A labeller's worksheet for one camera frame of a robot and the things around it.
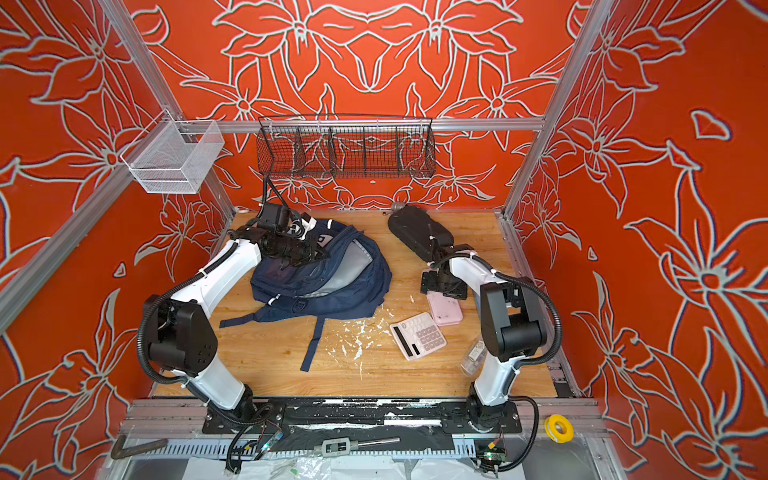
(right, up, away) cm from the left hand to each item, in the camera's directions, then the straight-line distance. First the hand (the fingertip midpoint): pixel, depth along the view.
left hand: (328, 252), depth 83 cm
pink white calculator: (+26, -25, +2) cm, 36 cm away
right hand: (+33, -13, +10) cm, 37 cm away
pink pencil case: (+35, -19, +6) cm, 40 cm away
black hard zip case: (+28, +8, +26) cm, 39 cm away
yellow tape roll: (+59, -43, -12) cm, 74 cm away
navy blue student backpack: (+5, -9, +4) cm, 11 cm away
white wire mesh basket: (-51, +30, +8) cm, 59 cm away
